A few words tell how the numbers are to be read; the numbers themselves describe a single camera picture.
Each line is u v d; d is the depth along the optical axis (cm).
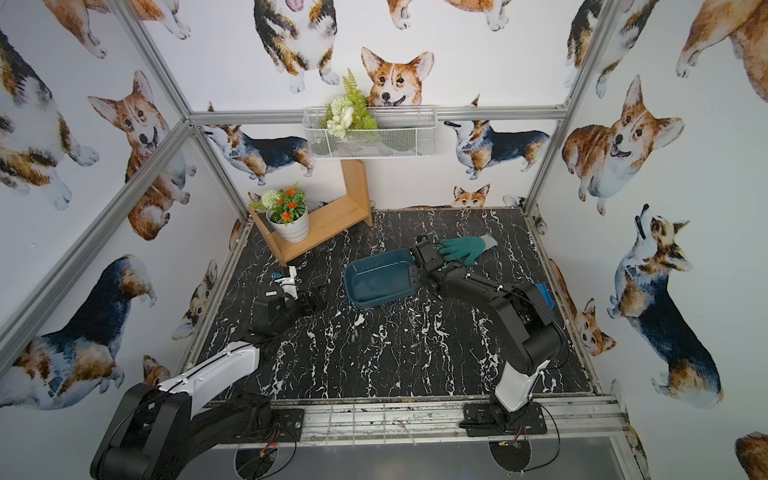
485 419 74
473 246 113
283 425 73
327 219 111
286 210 93
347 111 78
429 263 73
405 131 93
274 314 68
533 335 48
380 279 137
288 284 77
